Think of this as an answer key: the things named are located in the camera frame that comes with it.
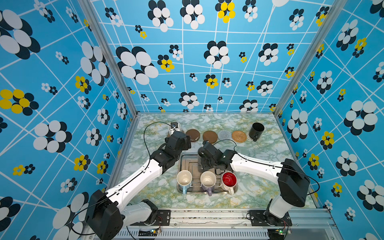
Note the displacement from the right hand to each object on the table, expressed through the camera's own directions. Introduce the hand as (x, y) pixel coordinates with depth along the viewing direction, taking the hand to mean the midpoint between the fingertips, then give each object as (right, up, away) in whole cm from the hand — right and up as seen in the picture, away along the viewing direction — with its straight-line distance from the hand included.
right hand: (204, 162), depth 85 cm
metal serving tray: (-8, -2, +8) cm, 12 cm away
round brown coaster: (+5, +14, +21) cm, 25 cm away
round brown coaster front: (-6, +15, +21) cm, 26 cm away
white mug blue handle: (-12, -9, -1) cm, 15 cm away
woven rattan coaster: (+26, +13, +20) cm, 35 cm away
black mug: (+35, +18, +12) cm, 41 cm away
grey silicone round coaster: (+16, +15, +20) cm, 30 cm away
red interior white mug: (+14, -11, -1) cm, 18 cm away
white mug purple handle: (+2, -10, 0) cm, 11 cm away
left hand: (-12, +15, -5) cm, 20 cm away
